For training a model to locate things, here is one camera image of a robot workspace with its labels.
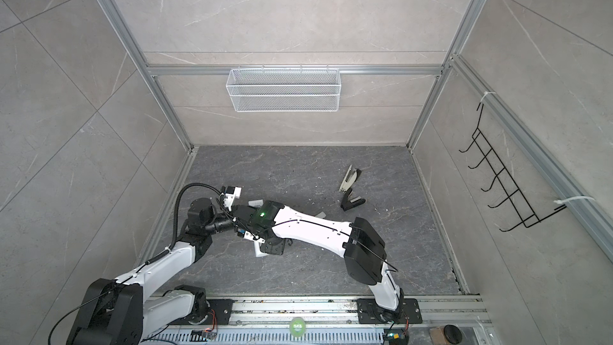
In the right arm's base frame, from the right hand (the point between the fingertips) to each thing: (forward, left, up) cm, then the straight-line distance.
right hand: (279, 236), depth 80 cm
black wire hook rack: (0, -66, +22) cm, 70 cm away
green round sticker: (-25, -6, -10) cm, 27 cm away
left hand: (+6, +5, +8) cm, 11 cm away
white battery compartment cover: (+8, +7, +9) cm, 14 cm away
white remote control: (-7, +5, +5) cm, 10 cm away
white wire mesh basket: (+57, +1, +20) cm, 61 cm away
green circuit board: (-28, -36, -10) cm, 46 cm away
